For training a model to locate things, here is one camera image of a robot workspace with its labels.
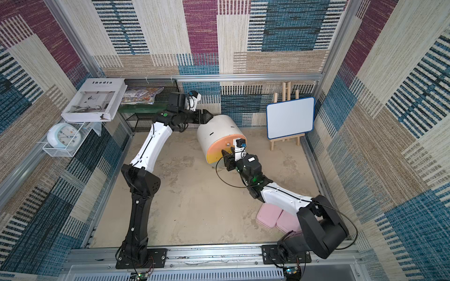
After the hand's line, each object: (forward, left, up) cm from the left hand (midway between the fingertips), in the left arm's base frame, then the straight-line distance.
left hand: (206, 114), depth 88 cm
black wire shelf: (+21, +45, -18) cm, 53 cm away
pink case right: (-43, -37, -28) cm, 64 cm away
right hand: (-17, -10, -6) cm, 21 cm away
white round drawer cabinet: (-9, -6, -6) cm, 12 cm away
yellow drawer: (-15, -2, -16) cm, 22 cm away
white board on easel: (+8, -46, -11) cm, 48 cm away
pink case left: (-40, -29, -28) cm, 57 cm away
